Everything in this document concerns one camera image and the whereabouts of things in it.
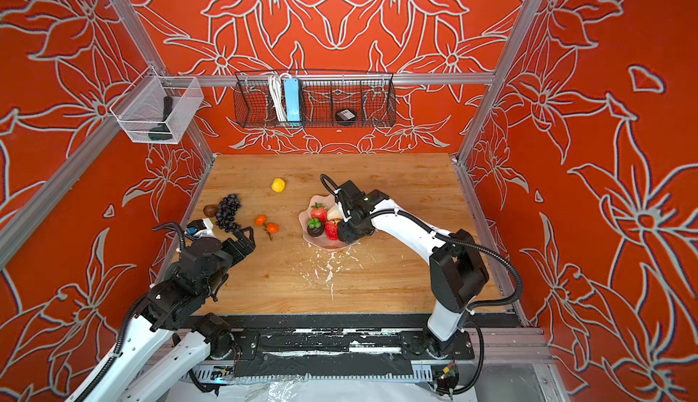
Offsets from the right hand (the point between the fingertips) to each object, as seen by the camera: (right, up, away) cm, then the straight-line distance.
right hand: (344, 233), depth 85 cm
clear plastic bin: (-65, +42, +7) cm, 77 cm away
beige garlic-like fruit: (-4, +5, +10) cm, 12 cm away
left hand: (-28, +2, -12) cm, 30 cm away
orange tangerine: (-31, +3, +13) cm, 34 cm away
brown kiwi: (-50, +6, +13) cm, 52 cm away
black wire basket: (+10, +49, +16) cm, 53 cm away
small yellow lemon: (-27, +15, +22) cm, 38 cm away
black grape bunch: (-44, +5, +13) cm, 46 cm away
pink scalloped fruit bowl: (-8, -4, +6) cm, 11 cm away
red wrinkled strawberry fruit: (-4, 0, +5) cm, 7 cm away
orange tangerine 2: (-26, 0, +11) cm, 28 cm away
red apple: (-9, +6, +9) cm, 14 cm away
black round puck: (0, +40, +11) cm, 41 cm away
